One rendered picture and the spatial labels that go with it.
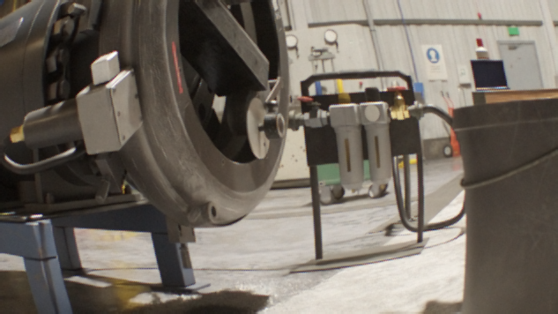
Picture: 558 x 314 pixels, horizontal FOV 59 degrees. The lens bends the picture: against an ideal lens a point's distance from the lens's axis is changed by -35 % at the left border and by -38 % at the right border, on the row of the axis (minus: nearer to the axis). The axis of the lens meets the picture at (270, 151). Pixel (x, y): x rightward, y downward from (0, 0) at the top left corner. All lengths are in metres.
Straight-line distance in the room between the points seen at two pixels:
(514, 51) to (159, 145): 11.03
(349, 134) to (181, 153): 1.01
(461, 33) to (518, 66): 1.58
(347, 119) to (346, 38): 5.93
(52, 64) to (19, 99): 0.14
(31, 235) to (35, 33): 0.49
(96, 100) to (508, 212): 0.67
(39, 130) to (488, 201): 0.80
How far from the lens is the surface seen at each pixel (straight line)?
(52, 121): 1.10
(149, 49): 1.08
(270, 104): 1.47
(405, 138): 2.15
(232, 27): 1.34
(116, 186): 1.17
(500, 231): 0.61
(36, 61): 1.36
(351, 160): 2.10
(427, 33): 12.23
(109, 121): 1.00
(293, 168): 7.64
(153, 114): 1.10
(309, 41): 8.26
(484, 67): 2.12
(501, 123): 0.59
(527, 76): 11.88
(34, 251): 1.24
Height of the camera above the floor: 0.34
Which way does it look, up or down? level
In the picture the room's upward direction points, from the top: 6 degrees counter-clockwise
